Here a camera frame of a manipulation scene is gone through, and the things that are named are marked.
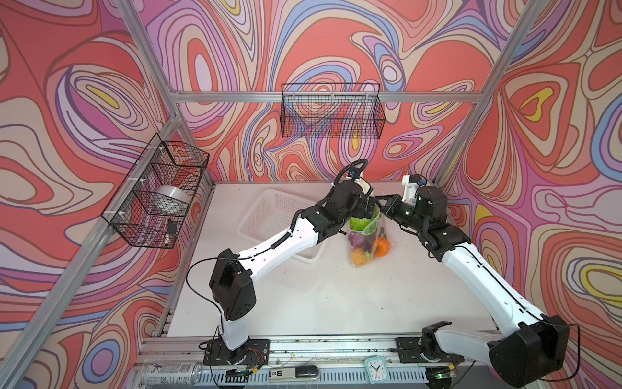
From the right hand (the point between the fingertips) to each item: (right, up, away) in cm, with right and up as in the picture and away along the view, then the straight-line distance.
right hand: (373, 203), depth 76 cm
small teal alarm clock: (-1, -49, -7) cm, 49 cm away
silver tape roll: (-62, +3, -2) cm, 62 cm away
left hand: (-3, +3, +1) cm, 4 cm away
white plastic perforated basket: (-39, -4, +29) cm, 49 cm away
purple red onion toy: (-3, -14, +15) cm, 20 cm away
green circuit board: (-43, -52, -4) cm, 68 cm away
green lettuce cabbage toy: (-2, -7, -1) cm, 8 cm away
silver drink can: (-59, -48, -9) cm, 77 cm away
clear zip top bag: (+3, -14, +20) cm, 25 cm away
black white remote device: (-23, -48, -9) cm, 54 cm away
